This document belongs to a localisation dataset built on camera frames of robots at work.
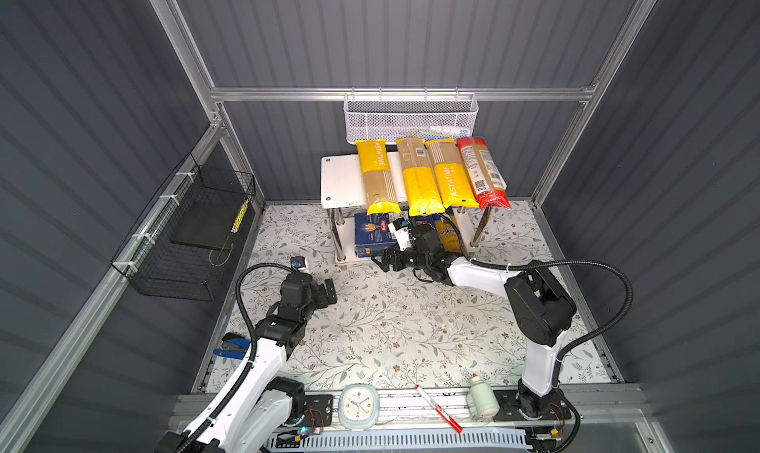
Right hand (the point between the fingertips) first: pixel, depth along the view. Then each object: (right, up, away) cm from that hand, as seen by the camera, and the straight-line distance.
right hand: (384, 255), depth 91 cm
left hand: (-19, -7, -8) cm, 22 cm away
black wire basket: (-50, +2, -20) cm, 54 cm away
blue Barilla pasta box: (-4, +7, +3) cm, 8 cm away
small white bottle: (+24, -33, -21) cm, 46 cm away
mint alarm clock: (-6, -36, -18) cm, 41 cm away
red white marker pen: (+14, -38, -17) cm, 44 cm away
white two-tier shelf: (-10, +17, -15) cm, 25 cm away
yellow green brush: (-39, +11, -11) cm, 42 cm away
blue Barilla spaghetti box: (+15, +12, +12) cm, 22 cm away
